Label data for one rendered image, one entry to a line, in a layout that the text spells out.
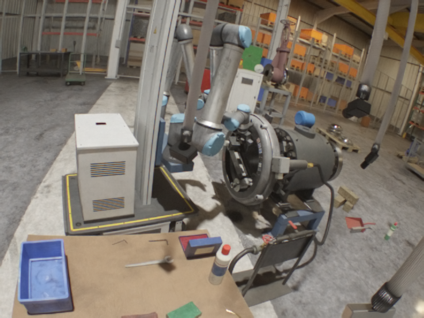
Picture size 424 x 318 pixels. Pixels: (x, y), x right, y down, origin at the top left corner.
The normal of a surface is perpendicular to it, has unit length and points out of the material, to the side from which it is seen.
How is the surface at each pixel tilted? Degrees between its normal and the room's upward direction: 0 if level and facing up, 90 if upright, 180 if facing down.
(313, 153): 52
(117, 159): 90
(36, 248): 90
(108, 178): 90
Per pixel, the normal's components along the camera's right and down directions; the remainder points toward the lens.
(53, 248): 0.48, 0.46
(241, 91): 0.25, 0.46
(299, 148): 0.39, -0.35
